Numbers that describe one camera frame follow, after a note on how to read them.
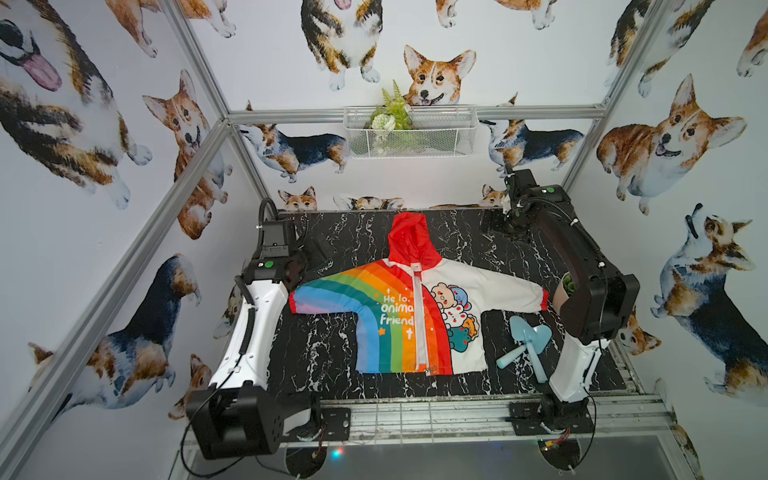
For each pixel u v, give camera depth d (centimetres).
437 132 93
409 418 75
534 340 86
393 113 82
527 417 73
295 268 65
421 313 93
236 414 39
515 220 72
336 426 73
